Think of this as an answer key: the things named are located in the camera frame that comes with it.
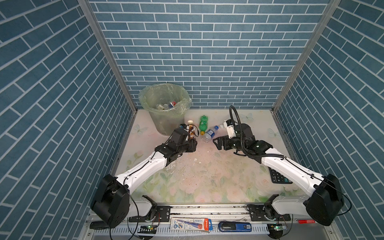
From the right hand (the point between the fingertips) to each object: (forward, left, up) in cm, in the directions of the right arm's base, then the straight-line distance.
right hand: (218, 137), depth 80 cm
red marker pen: (-33, -42, -21) cm, 57 cm away
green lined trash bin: (+29, +36, -4) cm, 46 cm away
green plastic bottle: (+21, +10, -14) cm, 27 cm away
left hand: (-2, +13, -5) cm, 14 cm away
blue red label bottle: (+27, +32, -3) cm, 42 cm away
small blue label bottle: (+12, +5, -14) cm, 19 cm away
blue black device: (-38, -9, -15) cm, 42 cm away
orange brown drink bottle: (+3, +15, +1) cm, 15 cm away
